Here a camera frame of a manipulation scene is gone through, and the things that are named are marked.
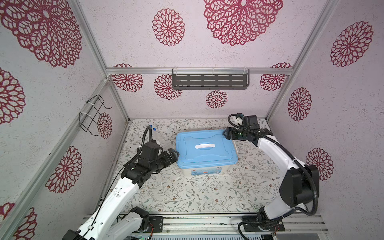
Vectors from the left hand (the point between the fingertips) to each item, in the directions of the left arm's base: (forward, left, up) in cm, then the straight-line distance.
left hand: (173, 160), depth 76 cm
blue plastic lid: (+8, -16, -2) cm, 19 cm away
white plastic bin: (0, -20, -13) cm, 24 cm away
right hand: (+19, -31, +1) cm, 37 cm away
